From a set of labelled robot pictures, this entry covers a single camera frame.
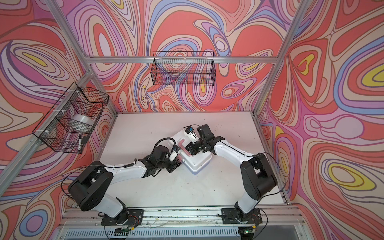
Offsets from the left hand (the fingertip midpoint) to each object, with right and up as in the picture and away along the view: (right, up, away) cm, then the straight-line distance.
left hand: (180, 159), depth 89 cm
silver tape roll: (-47, +24, -16) cm, 55 cm away
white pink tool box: (+7, 0, -9) cm, 12 cm away
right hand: (+5, +5, -2) cm, 8 cm away
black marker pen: (-48, +12, -17) cm, 52 cm away
